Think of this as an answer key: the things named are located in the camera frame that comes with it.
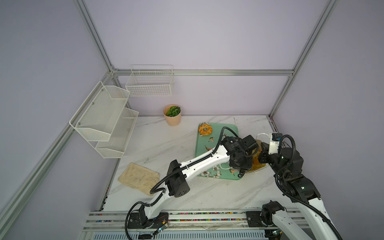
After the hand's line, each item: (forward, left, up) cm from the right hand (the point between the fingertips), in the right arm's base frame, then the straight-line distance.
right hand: (262, 142), depth 69 cm
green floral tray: (+27, +22, -29) cm, 45 cm away
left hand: (-8, +6, -11) cm, 15 cm away
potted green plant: (+37, +50, -17) cm, 64 cm away
